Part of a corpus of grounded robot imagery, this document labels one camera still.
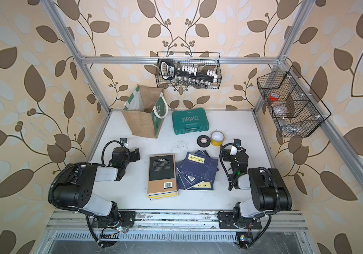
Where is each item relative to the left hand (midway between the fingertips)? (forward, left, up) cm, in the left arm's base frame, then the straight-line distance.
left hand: (127, 148), depth 95 cm
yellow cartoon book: (-27, -25, 0) cm, 37 cm away
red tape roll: (+14, -81, +30) cm, 87 cm away
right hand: (0, -62, +4) cm, 62 cm away
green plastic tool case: (+23, -42, +1) cm, 47 cm away
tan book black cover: (-18, -23, +3) cm, 30 cm away
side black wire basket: (+2, -87, +31) cm, 92 cm away
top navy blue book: (-12, -43, +3) cm, 45 cm away
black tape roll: (+5, -47, -4) cm, 47 cm away
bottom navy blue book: (-22, -46, -2) cm, 50 cm away
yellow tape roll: (+10, -56, -3) cm, 57 cm away
